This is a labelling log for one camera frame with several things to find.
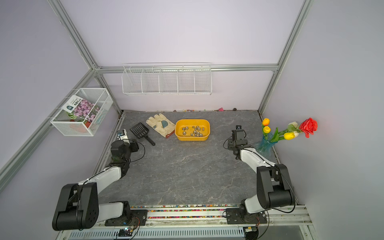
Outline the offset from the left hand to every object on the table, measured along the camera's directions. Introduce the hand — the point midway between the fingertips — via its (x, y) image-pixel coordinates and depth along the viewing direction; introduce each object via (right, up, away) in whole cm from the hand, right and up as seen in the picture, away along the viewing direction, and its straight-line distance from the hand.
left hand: (131, 138), depth 88 cm
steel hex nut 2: (+30, +5, +20) cm, 36 cm away
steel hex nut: (+32, +6, +21) cm, 39 cm away
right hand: (+65, -2, +5) cm, 65 cm away
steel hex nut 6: (+42, +1, +17) cm, 46 cm away
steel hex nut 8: (+44, +5, +20) cm, 48 cm away
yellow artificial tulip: (+73, +6, -18) cm, 76 cm away
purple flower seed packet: (-18, +17, -14) cm, 28 cm away
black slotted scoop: (-2, +4, +20) cm, 21 cm away
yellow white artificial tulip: (+84, +3, -19) cm, 86 cm away
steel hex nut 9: (+36, +1, +17) cm, 40 cm away
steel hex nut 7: (+38, +3, +20) cm, 43 cm away
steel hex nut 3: (+30, +2, +19) cm, 36 cm away
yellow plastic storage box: (+36, +5, +20) cm, 42 cm away
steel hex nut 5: (+37, +6, +23) cm, 44 cm away
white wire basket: (-24, +8, -16) cm, 30 cm away
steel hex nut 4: (+40, +6, +21) cm, 46 cm away
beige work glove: (+13, +8, +23) cm, 28 cm away
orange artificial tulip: (+74, +10, -15) cm, 76 cm away
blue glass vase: (+78, -5, -3) cm, 79 cm away
